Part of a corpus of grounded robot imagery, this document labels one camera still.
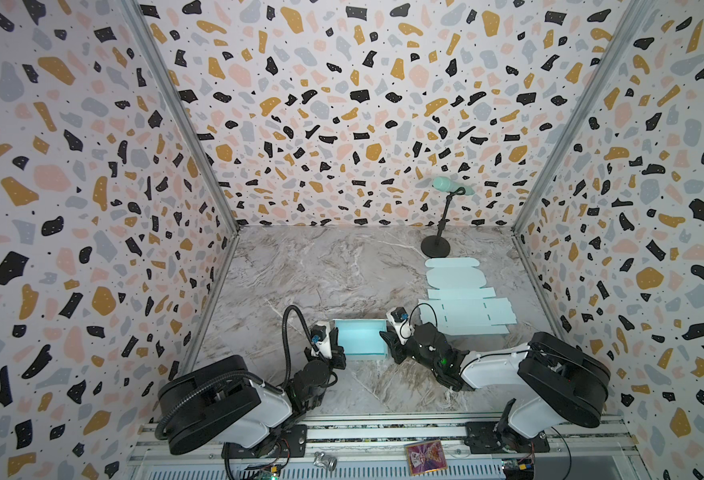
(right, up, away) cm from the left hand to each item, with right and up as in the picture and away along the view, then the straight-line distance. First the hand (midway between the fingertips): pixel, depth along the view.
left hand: (344, 328), depth 82 cm
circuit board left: (-16, -31, -12) cm, 37 cm away
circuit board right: (+43, -31, -10) cm, 54 cm away
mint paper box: (+4, -5, +9) cm, 11 cm away
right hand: (+11, -1, +2) cm, 11 cm away
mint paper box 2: (+37, +3, +19) cm, 42 cm away
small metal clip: (-3, -28, -13) cm, 31 cm away
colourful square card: (+20, -28, -11) cm, 36 cm away
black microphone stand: (+33, +23, +34) cm, 53 cm away
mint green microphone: (+29, +41, +7) cm, 51 cm away
